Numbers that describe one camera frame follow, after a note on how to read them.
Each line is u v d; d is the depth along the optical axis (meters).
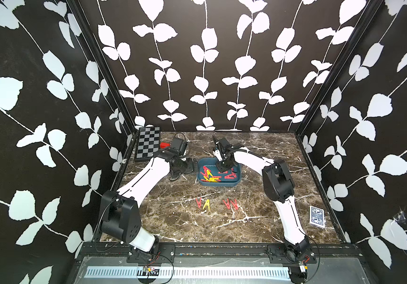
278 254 0.73
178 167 0.70
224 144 0.84
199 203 0.88
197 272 0.70
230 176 0.98
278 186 0.58
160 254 0.73
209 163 0.99
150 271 0.70
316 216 0.84
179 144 0.68
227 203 0.88
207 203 0.88
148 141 1.11
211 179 0.96
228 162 0.87
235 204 0.88
